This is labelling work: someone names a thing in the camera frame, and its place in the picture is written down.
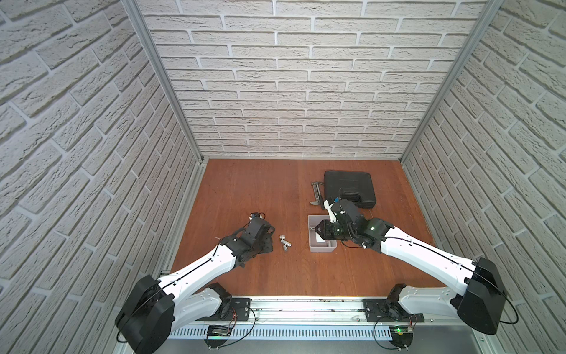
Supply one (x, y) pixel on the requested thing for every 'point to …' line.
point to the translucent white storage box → (316, 243)
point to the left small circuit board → (217, 330)
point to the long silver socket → (286, 243)
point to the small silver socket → (285, 248)
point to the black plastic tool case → (357, 186)
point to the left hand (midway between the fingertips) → (271, 238)
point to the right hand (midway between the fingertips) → (319, 228)
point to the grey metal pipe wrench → (316, 187)
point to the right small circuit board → (402, 336)
